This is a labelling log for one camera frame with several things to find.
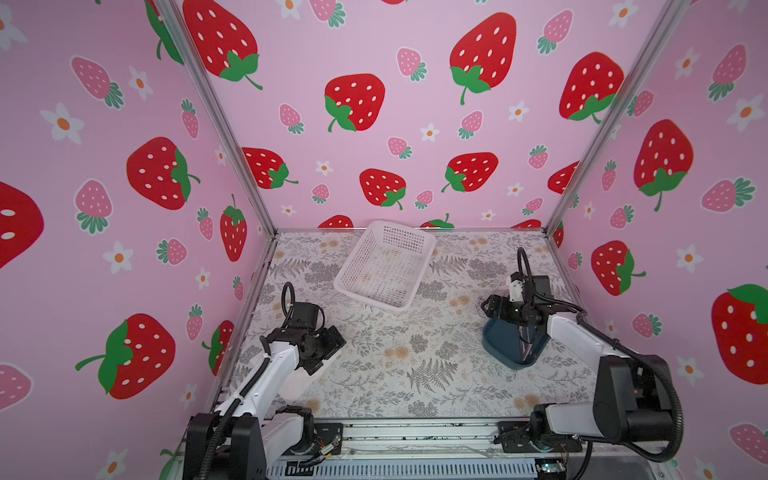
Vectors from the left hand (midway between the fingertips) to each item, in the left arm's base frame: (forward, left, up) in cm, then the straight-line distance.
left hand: (337, 347), depth 85 cm
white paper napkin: (-8, +10, -4) cm, 13 cm away
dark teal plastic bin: (0, -51, +2) cm, 51 cm away
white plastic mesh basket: (+33, -13, -3) cm, 36 cm away
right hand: (+12, -48, +3) cm, 49 cm away
